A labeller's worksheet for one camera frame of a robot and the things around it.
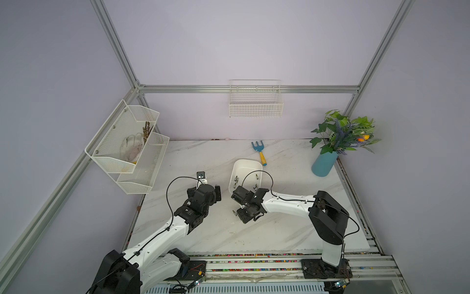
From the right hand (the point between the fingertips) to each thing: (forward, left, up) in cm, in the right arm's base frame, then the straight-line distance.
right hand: (246, 216), depth 88 cm
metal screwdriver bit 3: (+16, -6, 0) cm, 17 cm away
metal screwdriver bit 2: (+23, -7, -1) cm, 24 cm away
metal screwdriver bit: (+21, +5, 0) cm, 22 cm away
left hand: (+9, +19, +12) cm, 24 cm away
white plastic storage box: (+12, 0, +19) cm, 23 cm away
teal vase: (+27, -45, +5) cm, 53 cm away
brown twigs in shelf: (+27, +44, +32) cm, 61 cm away
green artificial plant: (+24, -41, +31) cm, 57 cm away
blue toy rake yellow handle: (+44, -10, +1) cm, 45 cm away
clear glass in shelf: (+20, +50, +30) cm, 61 cm away
